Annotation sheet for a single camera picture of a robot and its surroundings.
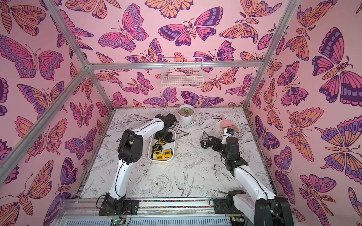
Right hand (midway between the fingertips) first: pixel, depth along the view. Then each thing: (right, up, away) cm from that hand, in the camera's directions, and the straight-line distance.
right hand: (211, 138), depth 85 cm
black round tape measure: (-3, -5, +10) cm, 11 cm away
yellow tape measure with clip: (-27, -10, +7) cm, 30 cm away
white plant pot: (-15, +17, +18) cm, 29 cm away
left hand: (-29, -3, +16) cm, 33 cm away
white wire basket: (-18, +43, +10) cm, 48 cm away
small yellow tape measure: (-32, -12, +5) cm, 35 cm away
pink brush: (+17, +8, +25) cm, 32 cm away
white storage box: (-25, -6, +10) cm, 27 cm away
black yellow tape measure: (-34, -7, +7) cm, 36 cm away
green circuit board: (-50, -40, -14) cm, 66 cm away
